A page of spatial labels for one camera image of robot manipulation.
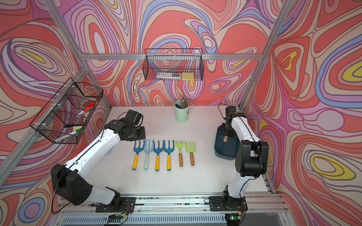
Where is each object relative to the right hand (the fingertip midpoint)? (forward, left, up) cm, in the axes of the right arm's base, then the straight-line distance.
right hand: (227, 137), depth 90 cm
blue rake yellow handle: (-3, +46, -8) cm, 47 cm away
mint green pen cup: (+22, +29, +3) cm, 36 cm away
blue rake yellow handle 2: (-4, +38, -8) cm, 39 cm away
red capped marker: (+7, +81, +23) cm, 85 cm away
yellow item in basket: (+32, +24, +25) cm, 47 cm away
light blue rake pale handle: (-3, +53, -8) cm, 54 cm away
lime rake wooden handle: (-4, +23, -9) cm, 25 cm away
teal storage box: (-5, +1, -4) cm, 7 cm away
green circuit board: (-40, +65, -9) cm, 77 cm away
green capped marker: (-7, +89, +18) cm, 91 cm away
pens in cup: (+26, +27, +7) cm, 38 cm away
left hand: (-2, +51, +9) cm, 52 cm away
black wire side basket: (0, +92, +22) cm, 94 cm away
